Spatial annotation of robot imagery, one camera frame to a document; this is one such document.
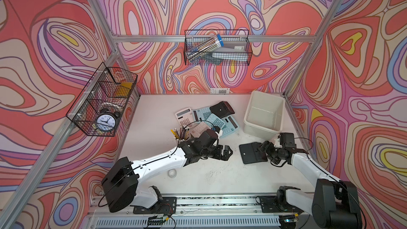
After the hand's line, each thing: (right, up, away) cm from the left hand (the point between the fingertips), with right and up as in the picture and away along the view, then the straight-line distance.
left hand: (227, 152), depth 76 cm
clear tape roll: (-29, -13, +7) cm, 32 cm away
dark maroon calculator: (0, +21, +28) cm, 35 cm away
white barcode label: (0, +35, +46) cm, 58 cm away
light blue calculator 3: (-14, +17, +28) cm, 36 cm away
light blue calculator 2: (+5, +10, +23) cm, 25 cm away
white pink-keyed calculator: (-24, +16, +28) cm, 40 cm away
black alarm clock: (-54, +16, -8) cm, 57 cm away
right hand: (+22, -5, +12) cm, 25 cm away
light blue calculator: (-4, +14, +22) cm, 26 cm away
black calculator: (+15, -5, +13) cm, 21 cm away
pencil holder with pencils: (-24, +7, +8) cm, 26 cm away
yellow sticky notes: (-52, +30, +2) cm, 60 cm away
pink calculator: (-15, +9, +22) cm, 28 cm away
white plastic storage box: (+29, +17, +31) cm, 45 cm away
